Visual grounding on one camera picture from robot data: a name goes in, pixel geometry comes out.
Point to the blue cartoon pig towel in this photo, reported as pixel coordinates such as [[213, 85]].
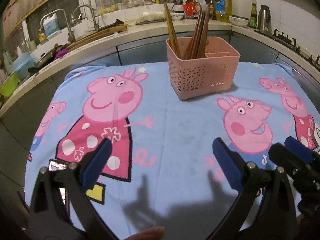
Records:
[[162, 171]]

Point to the yellow cooking oil bottle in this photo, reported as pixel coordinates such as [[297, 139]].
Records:
[[224, 9]]

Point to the red snack packet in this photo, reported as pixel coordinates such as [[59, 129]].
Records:
[[189, 9]]

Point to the white ceramic bowl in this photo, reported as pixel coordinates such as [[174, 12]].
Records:
[[241, 22]]

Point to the green plastic bowl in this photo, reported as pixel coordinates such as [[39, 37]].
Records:
[[9, 85]]

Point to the brown chopsticks left in basket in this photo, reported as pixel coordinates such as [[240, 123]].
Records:
[[171, 31]]

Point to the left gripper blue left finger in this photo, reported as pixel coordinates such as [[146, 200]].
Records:
[[80, 177]]

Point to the pink perforated utensil basket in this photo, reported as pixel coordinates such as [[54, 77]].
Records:
[[212, 73]]

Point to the brown chopsticks centre in basket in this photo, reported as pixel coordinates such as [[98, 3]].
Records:
[[196, 47]]

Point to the blue white detergent jug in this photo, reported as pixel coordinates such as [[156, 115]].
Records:
[[51, 25]]

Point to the light blue plastic basin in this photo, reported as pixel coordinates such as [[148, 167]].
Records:
[[22, 64]]

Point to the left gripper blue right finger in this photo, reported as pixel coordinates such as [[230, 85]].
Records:
[[247, 179]]

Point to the dark green glass bottle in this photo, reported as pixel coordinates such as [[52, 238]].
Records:
[[253, 18]]

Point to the black gas stove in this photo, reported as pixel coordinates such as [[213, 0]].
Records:
[[292, 44]]

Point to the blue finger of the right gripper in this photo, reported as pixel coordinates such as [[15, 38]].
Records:
[[299, 149], [305, 177]]

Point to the operator hand fingertip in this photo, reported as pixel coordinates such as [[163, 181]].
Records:
[[155, 233]]

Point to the brown chopsticks in basket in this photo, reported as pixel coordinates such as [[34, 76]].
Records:
[[196, 47], [171, 31]]

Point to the white plastic jug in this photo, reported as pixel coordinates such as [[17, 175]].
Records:
[[203, 4]]

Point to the stainless steel kettle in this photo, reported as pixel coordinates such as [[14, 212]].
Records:
[[264, 19]]

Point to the wooden cutting board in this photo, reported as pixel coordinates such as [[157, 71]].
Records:
[[96, 36]]

